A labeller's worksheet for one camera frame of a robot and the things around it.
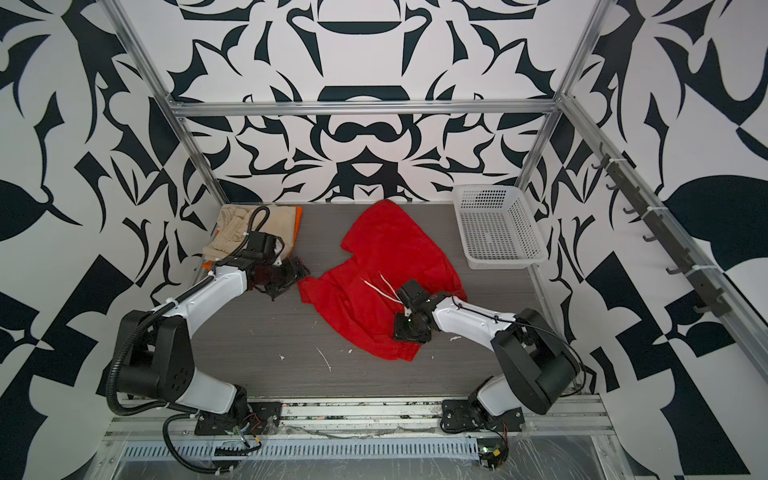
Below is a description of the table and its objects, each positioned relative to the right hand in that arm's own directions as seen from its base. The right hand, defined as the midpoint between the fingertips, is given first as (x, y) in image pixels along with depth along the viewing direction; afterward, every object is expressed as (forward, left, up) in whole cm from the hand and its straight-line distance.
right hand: (399, 334), depth 86 cm
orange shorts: (+46, +36, +3) cm, 59 cm away
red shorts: (+33, +2, -2) cm, 33 cm away
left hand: (+16, +28, +9) cm, 33 cm away
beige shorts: (+34, +55, +9) cm, 65 cm away
